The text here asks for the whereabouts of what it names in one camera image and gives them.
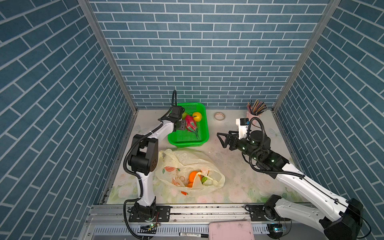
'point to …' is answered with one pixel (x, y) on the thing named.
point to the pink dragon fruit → (191, 124)
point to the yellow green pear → (184, 114)
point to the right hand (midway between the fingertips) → (221, 131)
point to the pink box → (231, 230)
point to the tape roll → (219, 116)
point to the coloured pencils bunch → (256, 108)
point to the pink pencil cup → (249, 116)
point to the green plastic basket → (182, 138)
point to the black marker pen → (204, 235)
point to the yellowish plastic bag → (182, 172)
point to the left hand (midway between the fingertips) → (179, 122)
